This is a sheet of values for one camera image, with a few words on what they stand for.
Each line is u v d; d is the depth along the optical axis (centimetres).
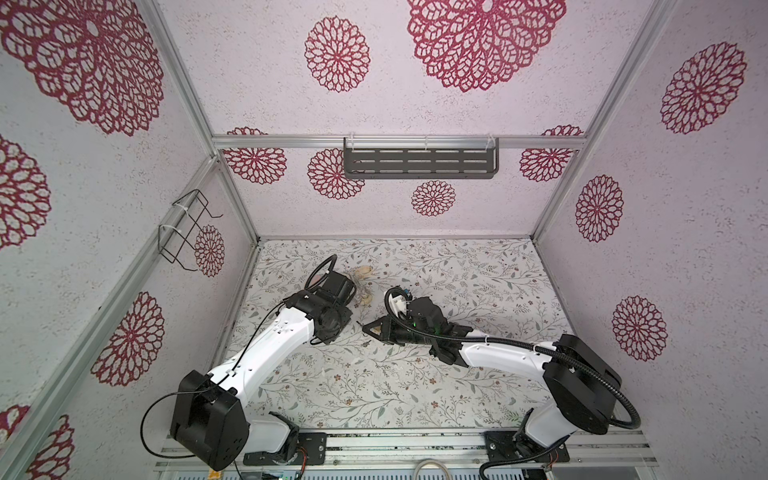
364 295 100
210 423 40
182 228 78
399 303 75
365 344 92
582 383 44
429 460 73
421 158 95
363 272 109
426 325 64
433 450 75
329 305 58
